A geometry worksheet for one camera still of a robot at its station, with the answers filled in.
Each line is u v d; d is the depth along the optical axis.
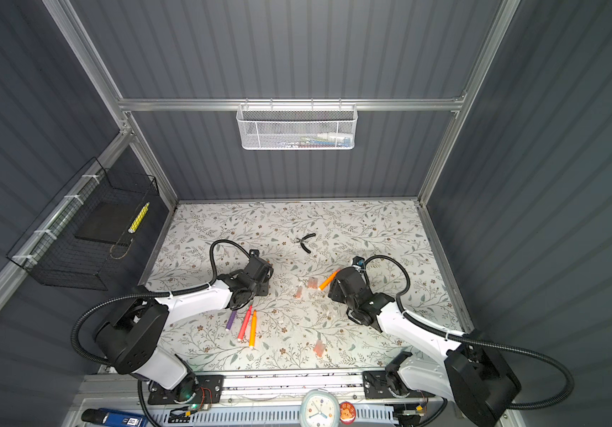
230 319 0.87
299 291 0.94
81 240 0.72
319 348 0.81
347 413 0.70
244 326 0.85
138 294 0.48
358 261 0.77
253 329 0.84
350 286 0.66
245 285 0.71
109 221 0.75
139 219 0.78
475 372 0.41
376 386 0.74
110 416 0.67
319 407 0.69
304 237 1.08
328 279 0.96
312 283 0.95
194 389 0.71
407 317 0.53
